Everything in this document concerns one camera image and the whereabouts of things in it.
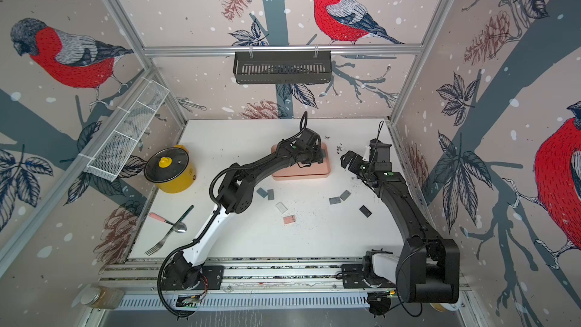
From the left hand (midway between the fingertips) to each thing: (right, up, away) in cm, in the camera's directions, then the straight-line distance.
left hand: (328, 152), depth 99 cm
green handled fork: (-62, -28, -16) cm, 70 cm away
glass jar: (-71, -40, -35) cm, 89 cm away
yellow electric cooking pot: (-66, -6, -9) cm, 67 cm away
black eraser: (+14, -23, -10) cm, 29 cm away
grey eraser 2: (+6, -18, -6) cm, 20 cm away
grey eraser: (+2, -19, -7) cm, 21 cm away
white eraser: (-20, -22, -10) cm, 31 cm away
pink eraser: (-17, -25, -13) cm, 33 cm away
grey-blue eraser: (-25, -17, -7) cm, 31 cm away
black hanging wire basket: (-21, +41, +7) cm, 46 cm away
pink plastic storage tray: (-4, -8, +1) cm, 9 cm away
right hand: (+7, -2, -12) cm, 14 cm away
